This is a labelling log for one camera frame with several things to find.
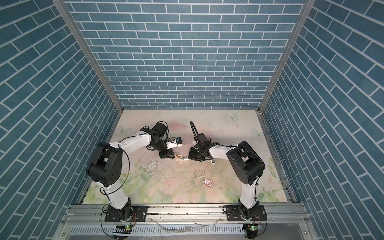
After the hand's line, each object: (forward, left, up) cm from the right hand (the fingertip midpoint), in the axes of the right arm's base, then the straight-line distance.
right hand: (187, 156), depth 93 cm
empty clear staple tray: (-10, -9, -1) cm, 13 cm away
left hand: (-1, +8, +3) cm, 9 cm away
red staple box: (-15, -14, -1) cm, 21 cm away
